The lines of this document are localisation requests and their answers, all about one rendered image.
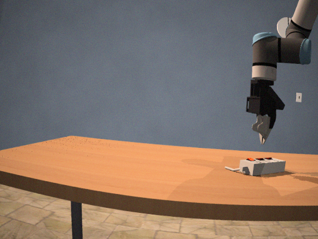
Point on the beige power strip panel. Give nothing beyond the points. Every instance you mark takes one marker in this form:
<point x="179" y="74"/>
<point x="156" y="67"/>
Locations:
<point x="261" y="166"/>

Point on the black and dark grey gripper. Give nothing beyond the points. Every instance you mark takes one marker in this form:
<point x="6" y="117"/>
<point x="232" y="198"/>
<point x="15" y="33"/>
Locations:
<point x="262" y="106"/>

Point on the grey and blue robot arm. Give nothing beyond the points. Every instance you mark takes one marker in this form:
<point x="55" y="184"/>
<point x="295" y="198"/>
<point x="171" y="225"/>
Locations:
<point x="268" y="49"/>

